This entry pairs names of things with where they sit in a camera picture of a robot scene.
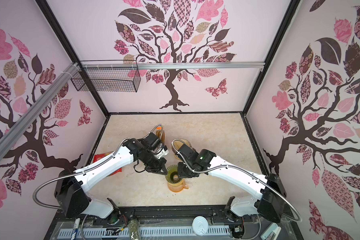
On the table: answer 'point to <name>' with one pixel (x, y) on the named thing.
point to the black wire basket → (107, 75)
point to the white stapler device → (271, 232)
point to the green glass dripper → (172, 175)
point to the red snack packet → (98, 156)
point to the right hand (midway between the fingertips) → (179, 173)
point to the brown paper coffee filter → (177, 144)
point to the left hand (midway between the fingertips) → (165, 175)
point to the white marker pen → (76, 226)
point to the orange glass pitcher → (178, 188)
